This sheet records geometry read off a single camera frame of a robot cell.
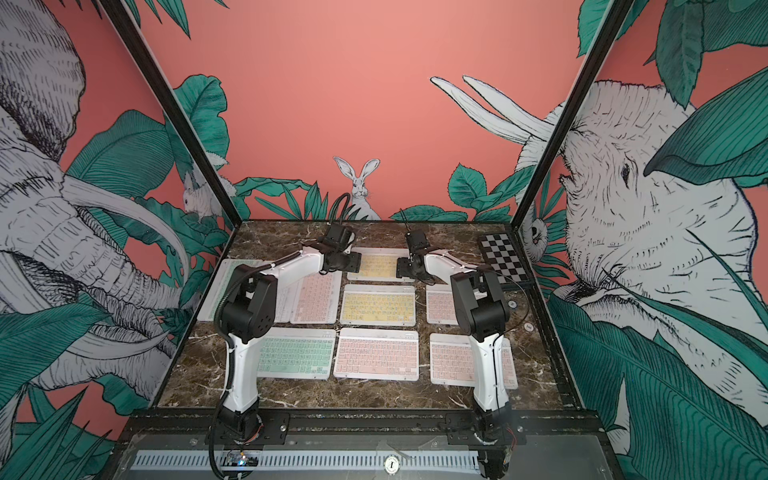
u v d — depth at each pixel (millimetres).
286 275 621
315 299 980
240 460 699
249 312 554
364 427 753
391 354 863
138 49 747
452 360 856
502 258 1072
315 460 701
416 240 850
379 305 961
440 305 978
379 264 1072
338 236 818
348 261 924
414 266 784
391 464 698
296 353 859
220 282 1010
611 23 703
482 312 566
